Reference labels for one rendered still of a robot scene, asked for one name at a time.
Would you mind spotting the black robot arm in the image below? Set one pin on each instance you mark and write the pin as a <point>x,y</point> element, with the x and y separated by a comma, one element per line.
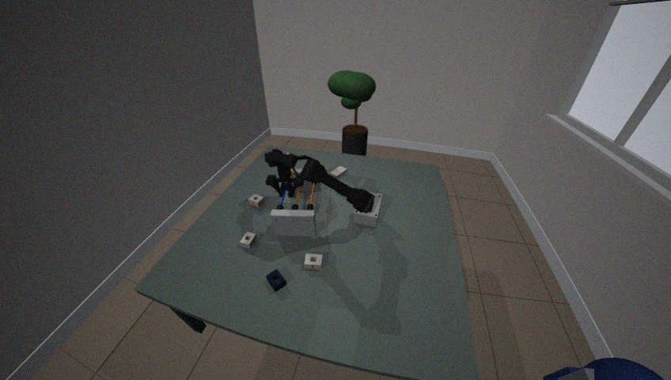
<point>313,171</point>

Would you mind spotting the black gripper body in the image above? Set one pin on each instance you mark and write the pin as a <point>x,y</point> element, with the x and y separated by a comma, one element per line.
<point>284,176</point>

